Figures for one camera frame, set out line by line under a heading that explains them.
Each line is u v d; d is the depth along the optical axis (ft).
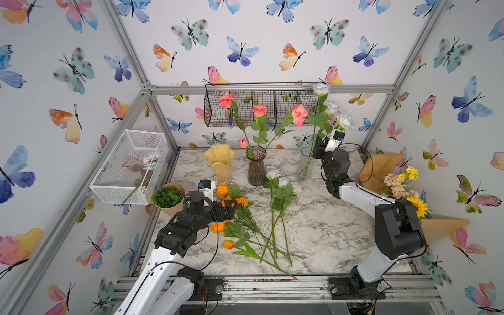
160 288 1.47
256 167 3.14
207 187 2.12
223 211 2.14
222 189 3.22
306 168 3.25
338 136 2.36
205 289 2.41
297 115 2.47
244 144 2.65
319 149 2.55
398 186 2.47
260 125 2.91
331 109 2.71
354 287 2.17
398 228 1.53
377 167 3.02
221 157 3.11
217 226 2.84
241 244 2.76
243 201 3.00
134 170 2.38
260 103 3.22
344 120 2.57
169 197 2.77
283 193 3.23
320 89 2.69
